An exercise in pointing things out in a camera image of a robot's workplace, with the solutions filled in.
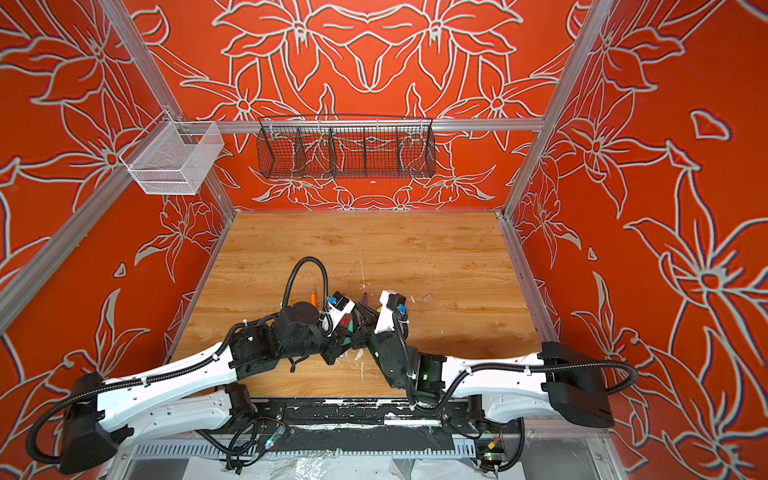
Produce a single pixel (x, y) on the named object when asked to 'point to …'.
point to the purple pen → (365, 299)
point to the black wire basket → (347, 147)
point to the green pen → (351, 326)
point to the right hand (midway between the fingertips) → (343, 313)
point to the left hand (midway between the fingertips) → (359, 331)
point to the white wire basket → (173, 157)
